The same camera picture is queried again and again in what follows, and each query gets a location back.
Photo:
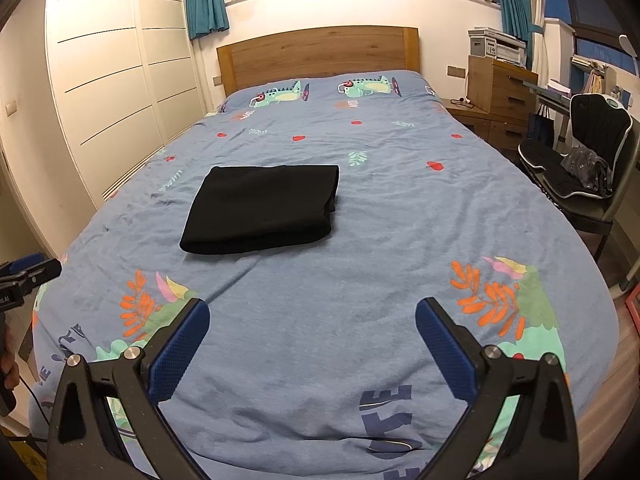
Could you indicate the white wardrobe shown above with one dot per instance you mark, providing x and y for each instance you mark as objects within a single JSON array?
[{"x": 90, "y": 91}]

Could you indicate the wooden drawer chest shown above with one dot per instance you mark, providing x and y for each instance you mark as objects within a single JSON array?
[{"x": 498, "y": 88}]

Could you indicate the blue patterned bed sheet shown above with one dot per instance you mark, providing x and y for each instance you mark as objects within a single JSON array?
[{"x": 312, "y": 367}]

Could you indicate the dark blue bag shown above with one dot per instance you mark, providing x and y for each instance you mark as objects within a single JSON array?
[{"x": 540, "y": 127}]

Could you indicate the person's left hand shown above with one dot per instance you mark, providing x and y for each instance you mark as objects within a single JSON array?
[{"x": 10, "y": 372}]

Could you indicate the white printer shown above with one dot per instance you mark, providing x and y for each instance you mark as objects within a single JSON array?
[{"x": 486, "y": 42}]

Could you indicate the wooden headboard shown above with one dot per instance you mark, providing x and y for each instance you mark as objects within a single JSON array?
[{"x": 318, "y": 52}]

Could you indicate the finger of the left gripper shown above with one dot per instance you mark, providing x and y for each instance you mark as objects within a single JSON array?
[
  {"x": 41, "y": 273},
  {"x": 22, "y": 262}
]

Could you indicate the black office chair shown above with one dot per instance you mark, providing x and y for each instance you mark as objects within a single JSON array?
[{"x": 589, "y": 181}]

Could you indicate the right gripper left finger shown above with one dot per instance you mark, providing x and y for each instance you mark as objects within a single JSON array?
[{"x": 84, "y": 442}]

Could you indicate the teal curtain right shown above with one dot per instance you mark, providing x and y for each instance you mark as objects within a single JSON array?
[{"x": 524, "y": 19}]

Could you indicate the grey desk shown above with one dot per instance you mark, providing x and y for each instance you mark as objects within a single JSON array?
[{"x": 559, "y": 106}]

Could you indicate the wooden nightstand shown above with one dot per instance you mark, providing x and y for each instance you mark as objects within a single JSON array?
[{"x": 502, "y": 132}]

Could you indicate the black pants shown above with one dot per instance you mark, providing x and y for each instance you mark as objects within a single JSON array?
[{"x": 246, "y": 209}]

